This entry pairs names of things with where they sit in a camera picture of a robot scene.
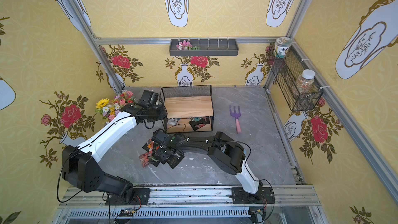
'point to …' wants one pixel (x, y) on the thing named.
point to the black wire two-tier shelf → (189, 108)
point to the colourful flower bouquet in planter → (110, 108)
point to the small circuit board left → (126, 212)
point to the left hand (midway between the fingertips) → (160, 112)
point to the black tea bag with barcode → (174, 159)
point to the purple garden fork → (236, 115)
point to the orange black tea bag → (148, 146)
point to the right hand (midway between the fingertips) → (165, 146)
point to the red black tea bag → (144, 159)
